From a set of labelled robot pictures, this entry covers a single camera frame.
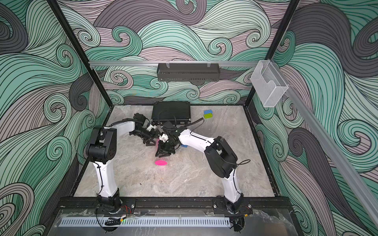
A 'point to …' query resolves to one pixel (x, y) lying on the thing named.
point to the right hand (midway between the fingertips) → (155, 157)
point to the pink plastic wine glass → (161, 161)
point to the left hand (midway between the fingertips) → (160, 140)
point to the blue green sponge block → (208, 113)
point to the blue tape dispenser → (184, 145)
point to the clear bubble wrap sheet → (170, 159)
